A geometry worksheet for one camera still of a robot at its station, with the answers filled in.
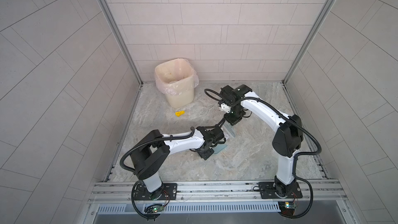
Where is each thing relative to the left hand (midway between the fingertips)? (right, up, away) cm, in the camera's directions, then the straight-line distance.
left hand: (207, 152), depth 84 cm
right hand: (+13, +16, -1) cm, 20 cm away
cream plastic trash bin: (-18, +27, +17) cm, 37 cm away
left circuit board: (-23, -17, -19) cm, 34 cm away
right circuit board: (+35, -19, -16) cm, 43 cm away
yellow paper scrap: (-18, +20, +14) cm, 30 cm away
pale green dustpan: (+6, +2, 0) cm, 7 cm away
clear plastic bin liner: (-21, +43, +17) cm, 51 cm away
